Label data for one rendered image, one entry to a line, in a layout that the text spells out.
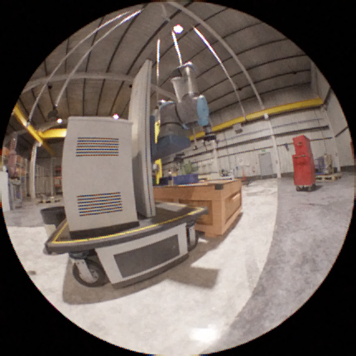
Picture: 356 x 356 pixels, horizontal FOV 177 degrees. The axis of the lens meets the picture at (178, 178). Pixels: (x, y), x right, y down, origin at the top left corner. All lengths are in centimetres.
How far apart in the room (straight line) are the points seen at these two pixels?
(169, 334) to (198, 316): 13
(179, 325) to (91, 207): 58
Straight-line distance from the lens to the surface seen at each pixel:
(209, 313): 57
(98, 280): 72
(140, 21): 804
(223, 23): 862
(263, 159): 1072
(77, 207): 53
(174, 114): 74
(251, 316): 58
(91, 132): 57
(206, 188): 95
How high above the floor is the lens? 52
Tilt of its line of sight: 2 degrees up
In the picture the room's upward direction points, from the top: 5 degrees counter-clockwise
